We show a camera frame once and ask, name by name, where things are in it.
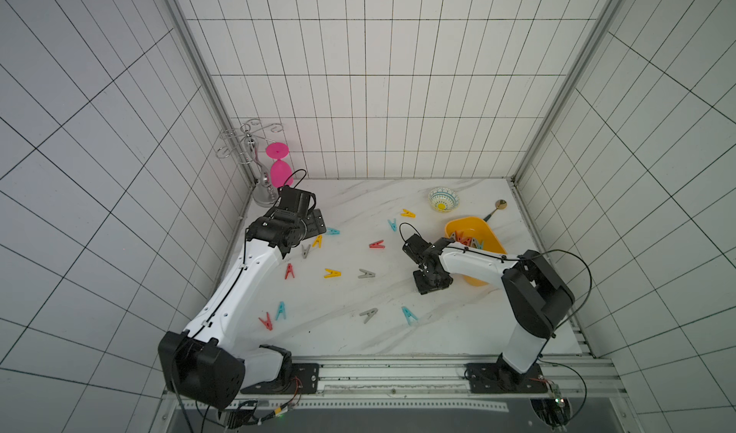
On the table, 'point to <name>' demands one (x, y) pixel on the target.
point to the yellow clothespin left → (319, 240)
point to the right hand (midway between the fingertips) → (420, 287)
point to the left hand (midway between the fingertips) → (301, 231)
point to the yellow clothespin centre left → (333, 273)
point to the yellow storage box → (479, 229)
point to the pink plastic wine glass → (280, 170)
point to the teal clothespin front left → (281, 309)
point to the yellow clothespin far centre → (408, 214)
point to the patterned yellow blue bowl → (443, 199)
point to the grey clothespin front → (370, 313)
